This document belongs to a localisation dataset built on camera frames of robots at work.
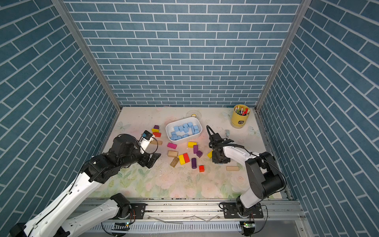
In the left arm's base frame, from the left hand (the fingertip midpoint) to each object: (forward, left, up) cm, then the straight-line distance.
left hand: (156, 150), depth 70 cm
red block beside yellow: (+7, -14, -22) cm, 27 cm away
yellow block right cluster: (+9, -28, -22) cm, 37 cm away
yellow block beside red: (+6, -11, -22) cm, 25 cm away
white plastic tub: (+28, -11, -21) cm, 37 cm away
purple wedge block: (+13, -19, -22) cm, 32 cm away
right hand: (+5, -34, -22) cm, 41 cm away
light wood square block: (+10, -5, -22) cm, 24 cm away
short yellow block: (+29, +11, -24) cm, 39 cm away
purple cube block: (+31, +10, -22) cm, 39 cm away
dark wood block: (+4, -6, -23) cm, 24 cm away
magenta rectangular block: (+16, -3, -23) cm, 29 cm away
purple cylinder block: (+3, -18, -22) cm, 28 cm away
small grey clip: (+24, -41, -19) cm, 51 cm away
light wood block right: (+1, -44, -23) cm, 50 cm away
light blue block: (+28, -19, -20) cm, 39 cm away
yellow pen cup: (+32, -49, -9) cm, 59 cm away
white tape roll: (+45, -18, -22) cm, 53 cm away
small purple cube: (+10, -22, -22) cm, 32 cm away
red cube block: (0, -23, -21) cm, 31 cm away
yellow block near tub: (+16, -17, -21) cm, 31 cm away
